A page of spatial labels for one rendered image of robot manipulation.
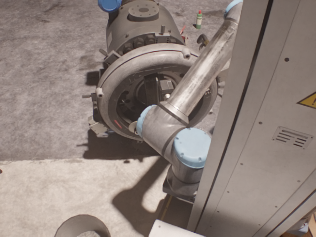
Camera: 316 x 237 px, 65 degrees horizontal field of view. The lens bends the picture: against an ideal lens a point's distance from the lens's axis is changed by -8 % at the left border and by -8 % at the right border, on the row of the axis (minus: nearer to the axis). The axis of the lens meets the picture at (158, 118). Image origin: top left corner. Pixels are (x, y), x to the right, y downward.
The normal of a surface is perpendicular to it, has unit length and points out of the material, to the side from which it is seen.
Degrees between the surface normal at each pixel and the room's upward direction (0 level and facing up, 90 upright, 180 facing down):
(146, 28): 3
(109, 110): 90
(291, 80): 90
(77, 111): 0
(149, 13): 0
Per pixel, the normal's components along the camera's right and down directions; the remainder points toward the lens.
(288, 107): -0.37, 0.70
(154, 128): -0.43, -0.22
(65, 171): 0.00, -0.65
